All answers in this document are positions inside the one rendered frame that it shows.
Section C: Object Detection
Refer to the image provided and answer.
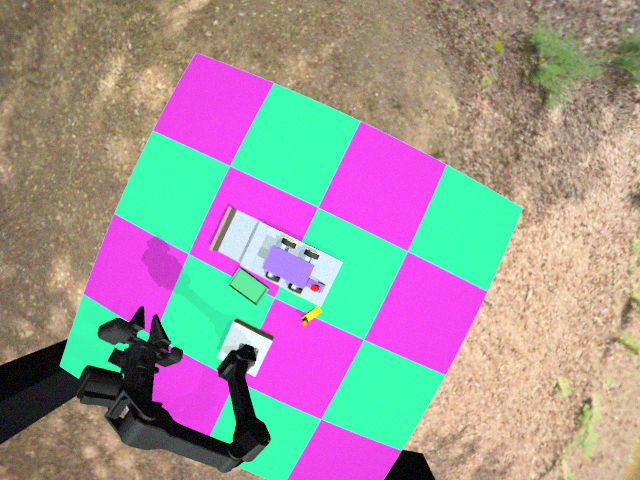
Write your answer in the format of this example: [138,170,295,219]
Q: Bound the green tray floor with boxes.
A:
[230,270,267,304]

